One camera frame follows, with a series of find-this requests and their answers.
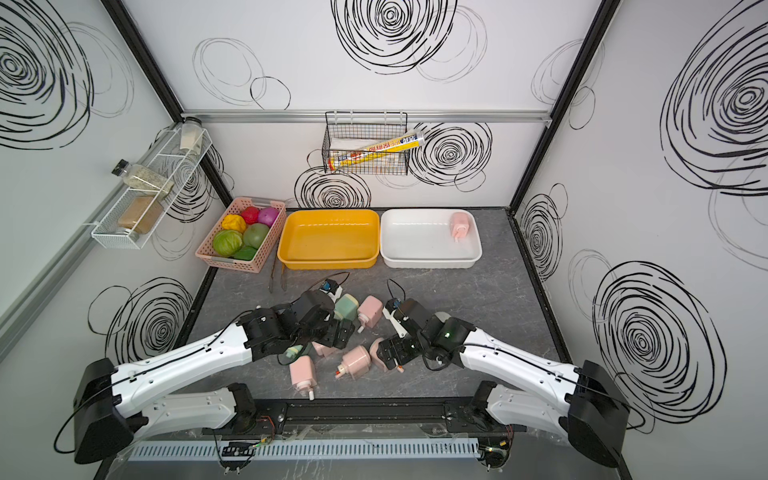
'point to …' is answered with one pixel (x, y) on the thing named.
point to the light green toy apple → (255, 234)
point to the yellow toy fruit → (234, 222)
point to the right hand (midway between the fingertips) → (390, 350)
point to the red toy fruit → (251, 214)
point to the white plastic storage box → (421, 238)
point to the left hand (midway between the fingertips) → (341, 325)
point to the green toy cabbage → (227, 243)
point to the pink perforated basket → (207, 256)
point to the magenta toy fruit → (267, 215)
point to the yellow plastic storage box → (330, 239)
